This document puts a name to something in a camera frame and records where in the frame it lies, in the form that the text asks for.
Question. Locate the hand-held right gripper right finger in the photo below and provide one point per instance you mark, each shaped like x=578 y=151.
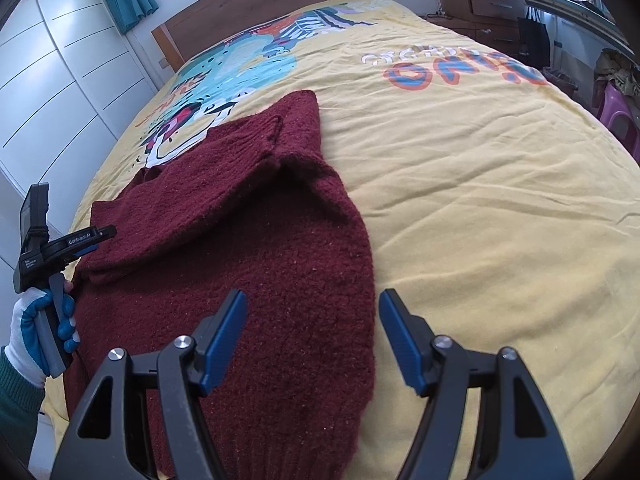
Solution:
x=402 y=350

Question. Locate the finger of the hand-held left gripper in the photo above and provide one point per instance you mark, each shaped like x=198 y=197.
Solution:
x=102 y=236

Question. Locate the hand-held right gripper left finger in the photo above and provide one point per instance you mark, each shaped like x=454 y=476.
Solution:
x=225 y=350

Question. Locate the dark red knit sweater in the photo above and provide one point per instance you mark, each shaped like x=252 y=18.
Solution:
x=275 y=260

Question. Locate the person's left forearm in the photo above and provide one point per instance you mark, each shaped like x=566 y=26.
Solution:
x=17 y=405

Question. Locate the person's left hand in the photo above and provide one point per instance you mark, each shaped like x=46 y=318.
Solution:
x=22 y=330

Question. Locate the yellow printed blanket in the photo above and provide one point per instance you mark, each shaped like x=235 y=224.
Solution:
x=475 y=210

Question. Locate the white wardrobe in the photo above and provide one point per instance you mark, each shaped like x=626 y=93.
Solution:
x=60 y=60

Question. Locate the wooden headboard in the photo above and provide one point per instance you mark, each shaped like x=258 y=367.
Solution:
x=260 y=5

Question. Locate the pink plastic stool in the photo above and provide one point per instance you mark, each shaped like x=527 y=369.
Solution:
x=620 y=110

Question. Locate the black bag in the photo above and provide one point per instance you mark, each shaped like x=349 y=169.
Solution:
x=534 y=37

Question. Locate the wooden dresser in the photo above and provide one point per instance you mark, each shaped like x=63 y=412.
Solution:
x=480 y=5

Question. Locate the beige jacket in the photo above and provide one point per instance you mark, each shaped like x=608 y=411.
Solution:
x=617 y=67

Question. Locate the glass-edged desk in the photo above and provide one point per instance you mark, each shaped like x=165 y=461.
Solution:
x=565 y=7

